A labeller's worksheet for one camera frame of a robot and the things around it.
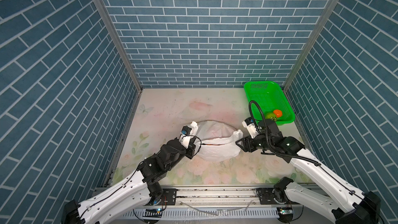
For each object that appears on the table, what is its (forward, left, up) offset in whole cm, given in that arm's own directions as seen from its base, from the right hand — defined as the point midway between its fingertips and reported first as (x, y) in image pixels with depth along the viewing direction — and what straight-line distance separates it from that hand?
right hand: (239, 139), depth 76 cm
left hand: (-3, +21, +3) cm, 21 cm away
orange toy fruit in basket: (+28, -29, -13) cm, 42 cm away
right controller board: (-27, -24, -22) cm, 42 cm away
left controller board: (-33, +39, -19) cm, 55 cm away
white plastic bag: (0, +11, -4) cm, 12 cm away
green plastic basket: (+46, -29, -18) cm, 57 cm away
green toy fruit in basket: (+22, -23, -10) cm, 33 cm away
